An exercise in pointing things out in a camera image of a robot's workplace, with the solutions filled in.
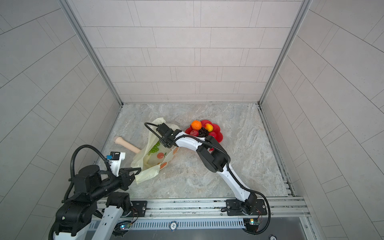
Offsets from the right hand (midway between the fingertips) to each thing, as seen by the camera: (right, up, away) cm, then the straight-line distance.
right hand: (169, 136), depth 99 cm
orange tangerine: (+19, +8, -6) cm, 21 cm away
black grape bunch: (+23, +3, -4) cm, 23 cm away
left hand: (-4, -9, -36) cm, 37 cm away
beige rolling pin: (-29, -2, -7) cm, 30 cm away
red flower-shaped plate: (+32, +5, -3) cm, 32 cm away
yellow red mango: (+27, +6, -3) cm, 28 cm away
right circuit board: (+45, -36, -31) cm, 65 cm away
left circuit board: (-13, -34, -35) cm, 51 cm away
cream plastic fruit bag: (-6, -11, -11) cm, 16 cm away
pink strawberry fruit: (+17, +3, -6) cm, 19 cm away
